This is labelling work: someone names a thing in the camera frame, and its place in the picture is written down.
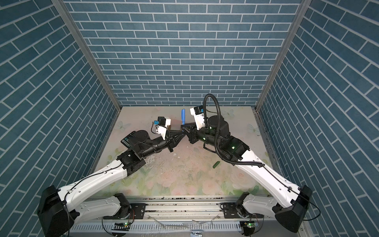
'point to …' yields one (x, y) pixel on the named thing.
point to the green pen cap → (216, 164)
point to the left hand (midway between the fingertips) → (185, 134)
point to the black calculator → (126, 141)
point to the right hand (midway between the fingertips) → (180, 124)
